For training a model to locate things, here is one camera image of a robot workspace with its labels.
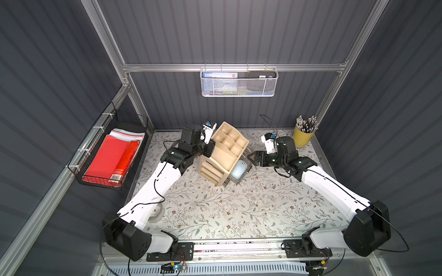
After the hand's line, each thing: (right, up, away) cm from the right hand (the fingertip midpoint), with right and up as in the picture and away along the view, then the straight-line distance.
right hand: (253, 157), depth 79 cm
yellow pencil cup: (+33, +9, +23) cm, 42 cm away
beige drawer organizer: (-11, +6, +2) cm, 13 cm away
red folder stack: (-60, 0, -8) cm, 60 cm away
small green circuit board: (-36, -45, -9) cm, 58 cm away
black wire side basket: (-65, +18, -1) cm, 68 cm away
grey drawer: (-4, 0, 0) cm, 4 cm away
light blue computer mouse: (-6, -6, +1) cm, 9 cm away
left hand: (-19, +8, -5) cm, 21 cm away
